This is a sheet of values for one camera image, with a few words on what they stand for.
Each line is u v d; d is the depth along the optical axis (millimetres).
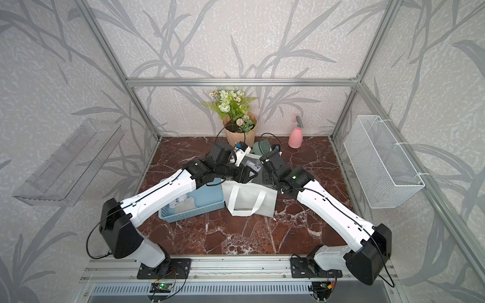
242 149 680
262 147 1139
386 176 595
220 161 604
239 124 1019
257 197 722
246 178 685
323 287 732
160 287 707
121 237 414
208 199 937
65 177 666
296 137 1089
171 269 707
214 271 741
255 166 741
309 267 651
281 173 550
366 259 372
